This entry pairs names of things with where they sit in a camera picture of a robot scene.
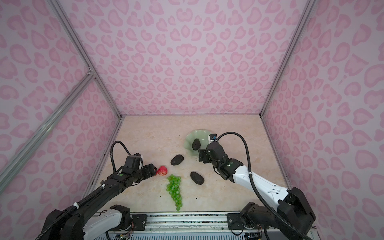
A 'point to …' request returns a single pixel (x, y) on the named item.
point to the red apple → (162, 170)
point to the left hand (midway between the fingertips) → (152, 168)
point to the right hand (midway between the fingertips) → (205, 149)
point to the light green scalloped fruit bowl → (203, 136)
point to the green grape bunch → (173, 188)
